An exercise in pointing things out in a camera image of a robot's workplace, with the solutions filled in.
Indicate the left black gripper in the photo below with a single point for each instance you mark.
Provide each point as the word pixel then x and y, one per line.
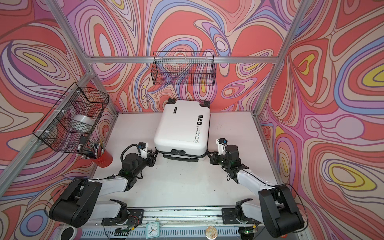
pixel 150 161

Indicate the red pen holder cup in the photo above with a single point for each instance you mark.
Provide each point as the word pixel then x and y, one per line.
pixel 95 150

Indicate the black suitcase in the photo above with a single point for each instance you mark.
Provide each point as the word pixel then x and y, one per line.
pixel 183 130

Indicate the wire basket on wall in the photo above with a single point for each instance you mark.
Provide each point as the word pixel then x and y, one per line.
pixel 76 100
pixel 184 68

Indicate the round wooden coaster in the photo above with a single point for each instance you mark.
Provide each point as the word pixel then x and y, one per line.
pixel 211 233

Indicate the wire basket on back wall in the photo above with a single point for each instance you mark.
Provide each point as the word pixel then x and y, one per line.
pixel 184 68

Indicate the small teal alarm clock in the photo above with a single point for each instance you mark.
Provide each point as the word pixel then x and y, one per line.
pixel 152 230

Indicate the white roll in basket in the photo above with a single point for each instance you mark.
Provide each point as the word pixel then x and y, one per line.
pixel 81 124

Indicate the pink tape roll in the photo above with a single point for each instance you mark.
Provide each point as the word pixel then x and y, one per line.
pixel 70 233

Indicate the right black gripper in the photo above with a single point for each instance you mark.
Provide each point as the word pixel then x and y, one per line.
pixel 213 159

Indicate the wire basket on left wall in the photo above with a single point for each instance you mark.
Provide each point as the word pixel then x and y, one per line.
pixel 76 100

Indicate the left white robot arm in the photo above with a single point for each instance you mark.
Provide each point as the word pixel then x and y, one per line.
pixel 80 203

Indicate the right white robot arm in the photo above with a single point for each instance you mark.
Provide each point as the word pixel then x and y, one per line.
pixel 276 208

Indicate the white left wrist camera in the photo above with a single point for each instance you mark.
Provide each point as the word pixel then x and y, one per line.
pixel 143 148

